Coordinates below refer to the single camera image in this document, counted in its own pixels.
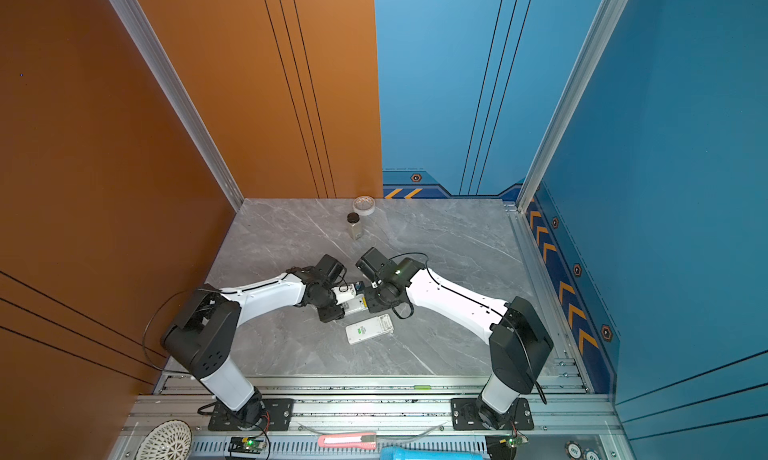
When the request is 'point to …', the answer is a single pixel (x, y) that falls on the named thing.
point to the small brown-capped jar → (354, 225)
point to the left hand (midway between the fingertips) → (338, 302)
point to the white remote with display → (357, 303)
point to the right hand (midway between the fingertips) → (372, 303)
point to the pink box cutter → (348, 441)
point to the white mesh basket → (167, 440)
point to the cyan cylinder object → (398, 453)
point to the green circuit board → (246, 445)
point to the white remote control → (369, 328)
